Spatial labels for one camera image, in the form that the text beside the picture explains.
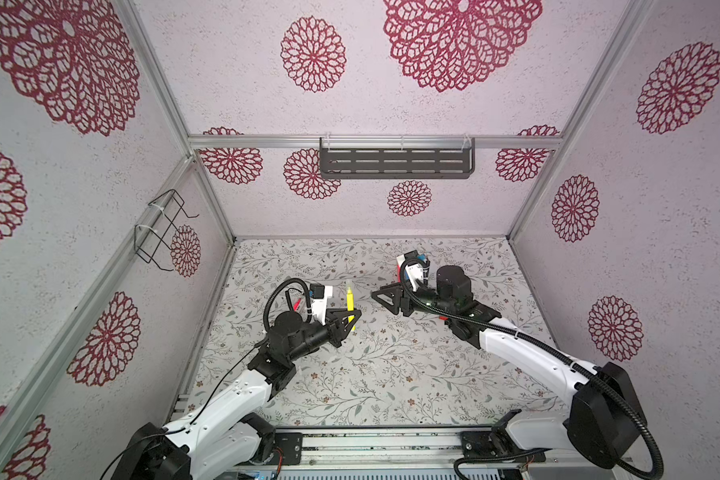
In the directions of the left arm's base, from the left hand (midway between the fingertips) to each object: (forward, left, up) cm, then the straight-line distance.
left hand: (358, 317), depth 74 cm
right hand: (+5, -5, +6) cm, 9 cm away
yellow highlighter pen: (+2, +2, +6) cm, 7 cm away
